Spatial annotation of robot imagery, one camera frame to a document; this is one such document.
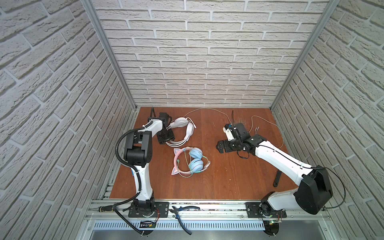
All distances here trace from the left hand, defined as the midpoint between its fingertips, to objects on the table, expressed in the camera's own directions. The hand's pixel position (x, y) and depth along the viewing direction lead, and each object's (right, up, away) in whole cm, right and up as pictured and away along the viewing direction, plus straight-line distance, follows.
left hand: (170, 138), depth 100 cm
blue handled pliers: (+8, -33, -27) cm, 43 cm away
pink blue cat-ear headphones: (+18, -12, -18) cm, 28 cm away
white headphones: (+7, +11, +1) cm, 13 cm away
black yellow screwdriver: (-27, -32, -27) cm, 50 cm away
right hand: (+34, -2, -16) cm, 38 cm away
